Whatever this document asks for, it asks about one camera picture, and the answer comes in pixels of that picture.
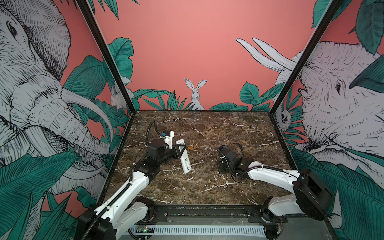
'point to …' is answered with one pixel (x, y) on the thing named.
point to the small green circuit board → (145, 229)
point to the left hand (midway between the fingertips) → (185, 144)
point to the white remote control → (185, 158)
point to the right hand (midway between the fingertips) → (217, 163)
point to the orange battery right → (195, 145)
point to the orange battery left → (190, 148)
